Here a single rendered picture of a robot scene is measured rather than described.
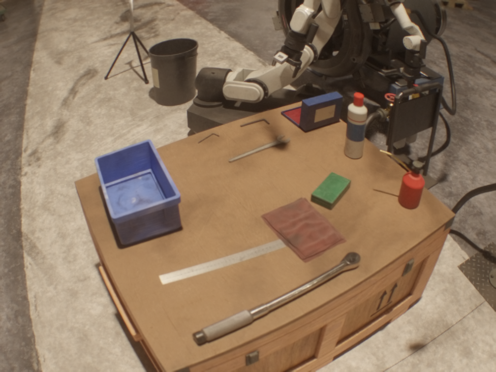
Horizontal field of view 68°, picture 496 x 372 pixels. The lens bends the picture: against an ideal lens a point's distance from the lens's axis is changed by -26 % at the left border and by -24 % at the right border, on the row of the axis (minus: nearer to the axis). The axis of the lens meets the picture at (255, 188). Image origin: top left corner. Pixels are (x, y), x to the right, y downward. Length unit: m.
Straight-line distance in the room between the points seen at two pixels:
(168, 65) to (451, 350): 2.14
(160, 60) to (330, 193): 1.58
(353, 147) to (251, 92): 0.88
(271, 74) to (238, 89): 0.18
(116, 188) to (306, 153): 0.62
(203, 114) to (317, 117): 0.85
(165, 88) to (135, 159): 1.35
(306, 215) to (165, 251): 0.39
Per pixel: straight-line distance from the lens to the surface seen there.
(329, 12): 2.00
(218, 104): 2.38
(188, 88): 2.77
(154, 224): 1.22
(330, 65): 2.50
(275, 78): 2.24
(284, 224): 1.26
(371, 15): 2.21
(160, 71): 2.70
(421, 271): 1.53
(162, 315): 1.09
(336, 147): 1.57
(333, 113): 1.67
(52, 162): 2.59
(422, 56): 2.07
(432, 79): 2.93
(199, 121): 2.35
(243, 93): 2.27
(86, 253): 1.95
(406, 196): 1.36
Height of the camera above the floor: 1.35
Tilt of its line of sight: 40 degrees down
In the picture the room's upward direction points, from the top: straight up
